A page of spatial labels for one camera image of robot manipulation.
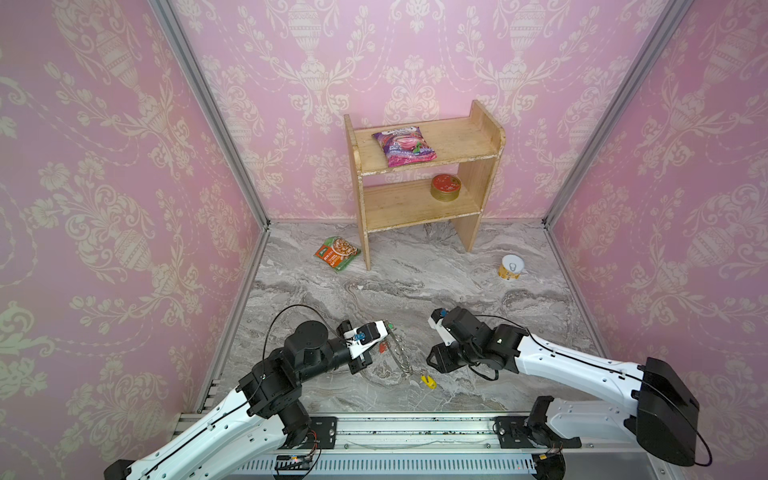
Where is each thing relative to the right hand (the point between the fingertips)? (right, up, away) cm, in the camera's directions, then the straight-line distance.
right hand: (432, 359), depth 79 cm
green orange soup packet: (-31, +28, +31) cm, 52 cm away
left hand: (-12, +11, -14) cm, 21 cm away
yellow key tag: (0, -8, +4) cm, 9 cm away
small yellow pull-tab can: (+30, +23, +21) cm, 43 cm away
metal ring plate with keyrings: (-9, 0, +10) cm, 14 cm away
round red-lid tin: (+7, +49, +18) cm, 53 cm away
